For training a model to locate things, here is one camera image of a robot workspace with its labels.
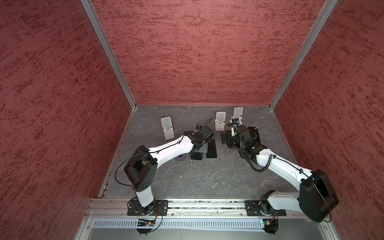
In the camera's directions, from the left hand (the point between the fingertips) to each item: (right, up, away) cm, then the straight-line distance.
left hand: (197, 149), depth 86 cm
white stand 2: (+16, +16, +17) cm, 29 cm away
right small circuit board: (+36, -33, -15) cm, 51 cm away
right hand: (+18, +8, +1) cm, 20 cm away
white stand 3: (+30, +23, +20) cm, 42 cm away
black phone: (+9, -2, +3) cm, 10 cm away
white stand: (-20, +11, +14) cm, 27 cm away
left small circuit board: (-27, -34, -13) cm, 46 cm away
